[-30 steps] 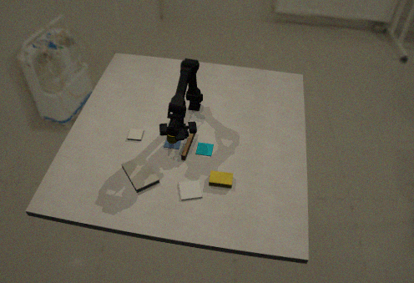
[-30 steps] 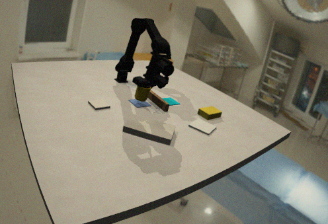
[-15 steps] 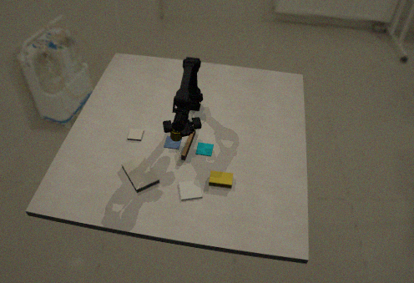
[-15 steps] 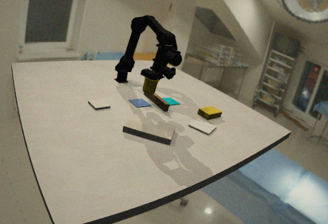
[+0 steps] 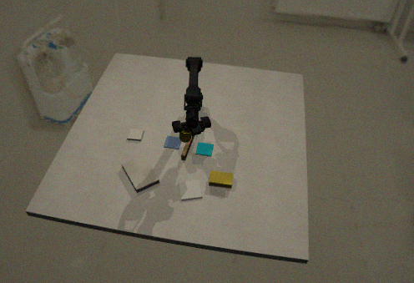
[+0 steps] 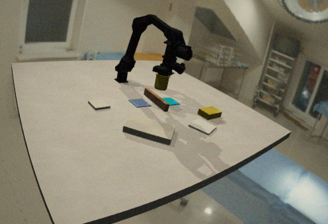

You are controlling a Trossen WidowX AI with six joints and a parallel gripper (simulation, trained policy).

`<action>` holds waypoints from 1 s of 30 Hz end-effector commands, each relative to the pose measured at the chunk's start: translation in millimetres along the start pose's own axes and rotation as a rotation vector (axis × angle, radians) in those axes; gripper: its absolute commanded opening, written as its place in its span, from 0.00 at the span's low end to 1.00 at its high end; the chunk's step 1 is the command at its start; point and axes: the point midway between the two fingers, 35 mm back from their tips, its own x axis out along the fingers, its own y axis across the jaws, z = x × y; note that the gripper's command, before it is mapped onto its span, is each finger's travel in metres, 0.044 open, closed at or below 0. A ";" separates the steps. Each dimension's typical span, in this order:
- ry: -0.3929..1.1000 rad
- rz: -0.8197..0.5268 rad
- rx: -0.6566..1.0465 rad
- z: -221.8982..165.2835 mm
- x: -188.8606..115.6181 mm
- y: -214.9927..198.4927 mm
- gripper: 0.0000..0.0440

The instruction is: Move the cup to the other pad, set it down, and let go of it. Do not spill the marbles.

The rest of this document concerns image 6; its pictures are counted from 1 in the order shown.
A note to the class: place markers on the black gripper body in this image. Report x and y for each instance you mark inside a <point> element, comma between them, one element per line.
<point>163,68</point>

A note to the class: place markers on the yellow flat block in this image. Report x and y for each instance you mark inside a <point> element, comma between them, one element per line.
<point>209,113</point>

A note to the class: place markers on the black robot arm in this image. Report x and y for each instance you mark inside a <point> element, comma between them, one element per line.
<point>176,46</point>

